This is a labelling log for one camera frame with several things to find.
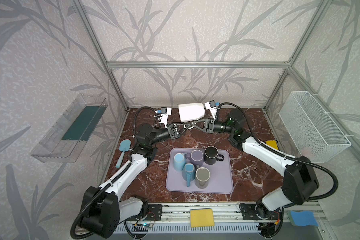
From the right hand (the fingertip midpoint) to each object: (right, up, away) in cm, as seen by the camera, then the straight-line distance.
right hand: (193, 120), depth 68 cm
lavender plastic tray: (+16, -34, +16) cm, 41 cm away
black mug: (+11, -20, +17) cm, 28 cm away
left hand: (-1, -2, -2) cm, 3 cm away
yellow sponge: (+4, -47, +4) cm, 47 cm away
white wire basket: (+51, -7, -7) cm, 52 cm away
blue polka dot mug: (-2, -28, +10) cm, 30 cm away
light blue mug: (-8, -23, +15) cm, 28 cm away
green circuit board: (-24, -52, +4) cm, 57 cm away
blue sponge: (+52, -47, +3) cm, 70 cm away
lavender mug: (+2, -21, +18) cm, 28 cm away
